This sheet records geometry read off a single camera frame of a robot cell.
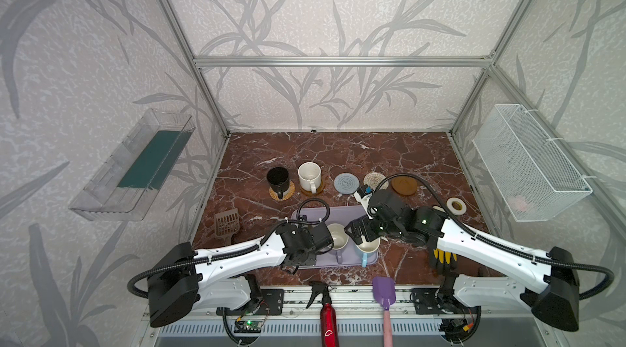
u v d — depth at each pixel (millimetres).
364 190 669
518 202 728
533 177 611
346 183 1015
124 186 630
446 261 794
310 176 987
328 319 690
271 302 739
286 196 966
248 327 715
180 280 398
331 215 669
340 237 861
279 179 935
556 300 380
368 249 746
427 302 743
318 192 978
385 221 577
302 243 574
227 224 907
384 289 754
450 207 940
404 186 1026
